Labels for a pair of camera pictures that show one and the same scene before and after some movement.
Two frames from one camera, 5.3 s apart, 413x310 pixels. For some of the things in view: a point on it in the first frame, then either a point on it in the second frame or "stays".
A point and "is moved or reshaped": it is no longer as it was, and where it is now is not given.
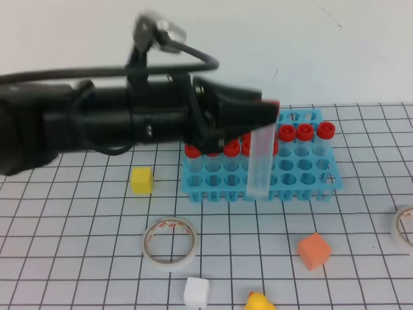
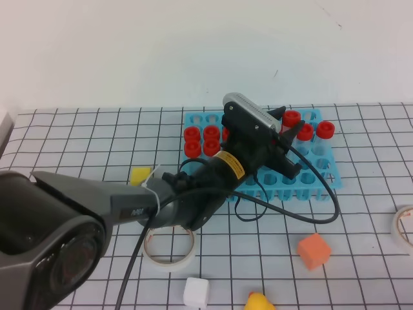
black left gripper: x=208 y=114 -> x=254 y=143
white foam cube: x=196 y=293 stays
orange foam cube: x=314 y=250 stays
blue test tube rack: x=304 y=165 stays
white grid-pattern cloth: x=71 y=232 stays
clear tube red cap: x=261 y=155 is moved or reshaped
